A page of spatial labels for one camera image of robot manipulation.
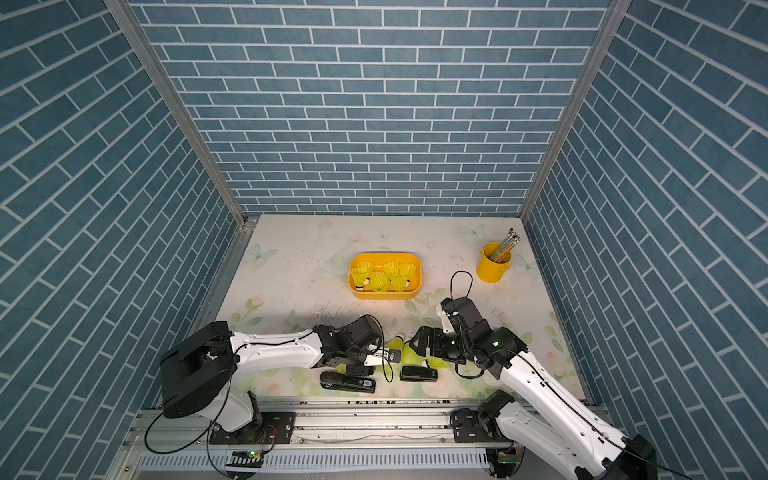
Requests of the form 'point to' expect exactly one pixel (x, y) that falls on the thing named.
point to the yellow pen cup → (487, 270)
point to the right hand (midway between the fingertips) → (425, 347)
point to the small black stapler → (418, 374)
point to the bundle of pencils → (508, 244)
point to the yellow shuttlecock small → (397, 343)
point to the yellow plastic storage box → (413, 292)
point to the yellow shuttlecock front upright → (409, 357)
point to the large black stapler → (331, 380)
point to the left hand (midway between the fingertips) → (379, 359)
